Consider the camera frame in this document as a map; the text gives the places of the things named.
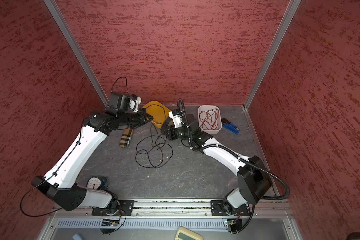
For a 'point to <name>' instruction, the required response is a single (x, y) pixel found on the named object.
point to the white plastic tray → (219, 125)
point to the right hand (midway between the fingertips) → (160, 133)
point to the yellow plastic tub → (158, 112)
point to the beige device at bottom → (183, 233)
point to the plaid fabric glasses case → (125, 138)
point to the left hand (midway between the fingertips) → (152, 121)
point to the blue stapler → (226, 124)
